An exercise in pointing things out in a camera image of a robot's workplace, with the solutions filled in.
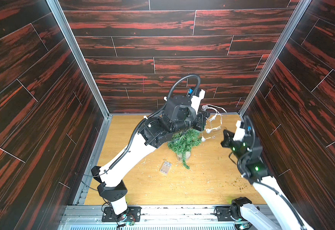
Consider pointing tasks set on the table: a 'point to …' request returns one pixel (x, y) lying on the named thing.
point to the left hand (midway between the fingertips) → (211, 115)
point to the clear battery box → (165, 167)
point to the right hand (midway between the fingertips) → (227, 129)
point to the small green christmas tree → (181, 143)
